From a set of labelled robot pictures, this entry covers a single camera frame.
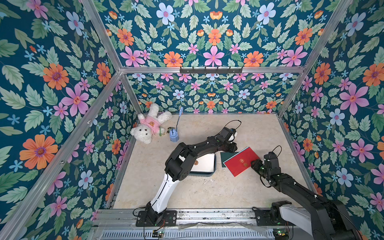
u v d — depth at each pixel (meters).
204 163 0.89
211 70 0.93
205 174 0.84
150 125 1.03
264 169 0.76
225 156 0.96
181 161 0.58
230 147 0.86
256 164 0.80
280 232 0.72
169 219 0.73
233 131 0.89
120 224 0.73
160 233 0.72
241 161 0.93
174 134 0.98
